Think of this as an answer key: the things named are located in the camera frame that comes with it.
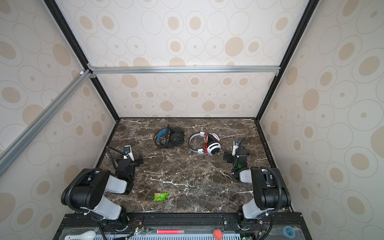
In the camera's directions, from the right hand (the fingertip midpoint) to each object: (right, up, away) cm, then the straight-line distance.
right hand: (234, 149), depth 95 cm
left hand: (-62, +1, -6) cm, 62 cm away
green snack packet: (-44, -24, -15) cm, 52 cm away
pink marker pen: (-37, -37, -24) cm, 58 cm away
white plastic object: (-76, -38, -25) cm, 88 cm away
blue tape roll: (+20, -37, -24) cm, 48 cm away
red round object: (-15, -36, -27) cm, 47 cm away
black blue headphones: (-44, +7, +11) cm, 46 cm away
